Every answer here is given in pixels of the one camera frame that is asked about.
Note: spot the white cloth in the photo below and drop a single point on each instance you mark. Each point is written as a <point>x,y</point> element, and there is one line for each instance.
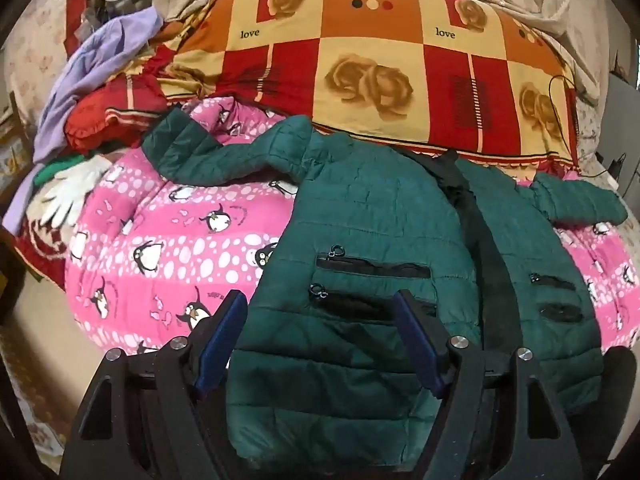
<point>550,0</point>

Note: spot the dark red patterned cloth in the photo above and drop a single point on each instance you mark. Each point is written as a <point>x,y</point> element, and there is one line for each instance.
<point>42,255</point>

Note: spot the checkered rose print quilt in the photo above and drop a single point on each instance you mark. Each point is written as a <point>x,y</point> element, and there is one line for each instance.
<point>350,50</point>

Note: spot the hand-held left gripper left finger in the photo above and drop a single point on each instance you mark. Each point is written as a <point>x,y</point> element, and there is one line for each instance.
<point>220,347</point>

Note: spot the small green cloth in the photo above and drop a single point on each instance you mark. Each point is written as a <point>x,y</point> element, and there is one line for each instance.
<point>47,172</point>

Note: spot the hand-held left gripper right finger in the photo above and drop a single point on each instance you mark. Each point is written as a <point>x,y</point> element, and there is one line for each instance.
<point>416,347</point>

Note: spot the pink penguin print blanket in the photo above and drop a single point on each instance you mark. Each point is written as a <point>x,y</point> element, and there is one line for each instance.
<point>165,220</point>

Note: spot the white knit glove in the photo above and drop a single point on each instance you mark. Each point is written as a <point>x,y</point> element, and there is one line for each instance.
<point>70,190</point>

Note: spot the lavender cloth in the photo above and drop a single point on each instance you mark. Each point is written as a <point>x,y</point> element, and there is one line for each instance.
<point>90,70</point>

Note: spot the green quilted puffer jacket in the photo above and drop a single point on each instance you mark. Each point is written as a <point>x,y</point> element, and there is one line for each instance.
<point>360,210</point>

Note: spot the grey cabinet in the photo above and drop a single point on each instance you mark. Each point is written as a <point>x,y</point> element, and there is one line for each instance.
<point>620,120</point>

